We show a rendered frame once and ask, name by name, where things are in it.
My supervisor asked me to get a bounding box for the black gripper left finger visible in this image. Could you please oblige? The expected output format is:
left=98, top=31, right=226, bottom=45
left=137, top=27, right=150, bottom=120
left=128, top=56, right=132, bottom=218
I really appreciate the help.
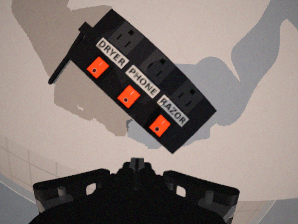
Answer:
left=33, top=158, right=137, bottom=214

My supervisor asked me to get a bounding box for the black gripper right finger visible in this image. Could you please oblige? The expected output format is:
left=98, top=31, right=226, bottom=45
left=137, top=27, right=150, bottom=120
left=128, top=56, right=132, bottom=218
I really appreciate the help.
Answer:
left=136, top=158, right=240, bottom=224

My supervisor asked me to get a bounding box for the black power strip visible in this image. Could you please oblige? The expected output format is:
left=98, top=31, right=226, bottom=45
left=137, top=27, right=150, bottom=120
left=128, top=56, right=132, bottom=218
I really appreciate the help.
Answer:
left=48, top=9, right=217, bottom=154

